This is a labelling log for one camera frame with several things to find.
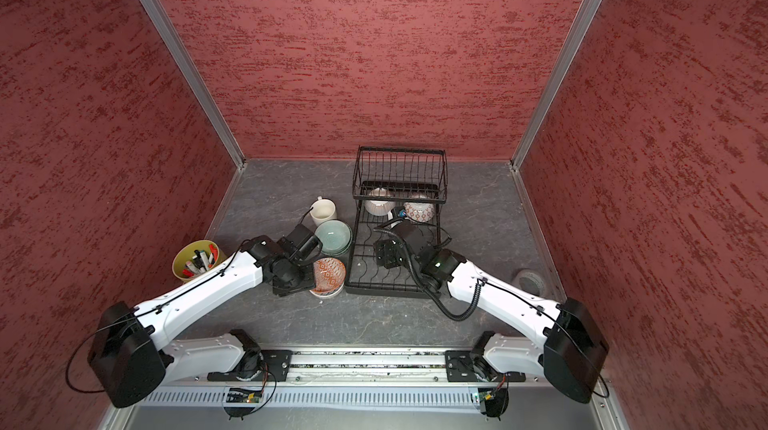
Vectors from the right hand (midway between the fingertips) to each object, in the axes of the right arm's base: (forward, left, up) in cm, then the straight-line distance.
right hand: (385, 250), depth 80 cm
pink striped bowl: (+21, +2, -9) cm, 23 cm away
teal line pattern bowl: (+10, +16, -8) cm, 20 cm away
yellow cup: (+1, +54, 0) cm, 54 cm away
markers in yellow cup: (+1, +53, -5) cm, 53 cm away
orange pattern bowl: (-2, +17, -12) cm, 21 cm away
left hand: (-8, +22, -7) cm, 24 cm away
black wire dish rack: (+27, -3, -7) cm, 29 cm away
